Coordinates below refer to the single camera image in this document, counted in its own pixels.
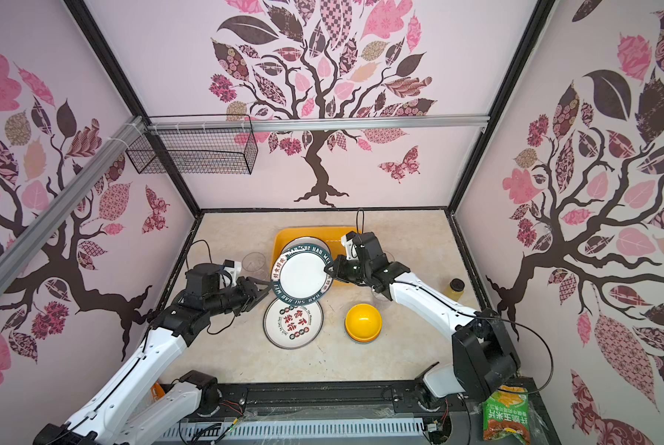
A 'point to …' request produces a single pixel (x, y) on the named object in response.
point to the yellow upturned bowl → (363, 323)
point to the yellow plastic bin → (332, 235)
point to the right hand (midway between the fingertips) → (325, 265)
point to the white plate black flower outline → (306, 240)
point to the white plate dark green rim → (299, 275)
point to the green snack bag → (506, 412)
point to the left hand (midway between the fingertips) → (272, 292)
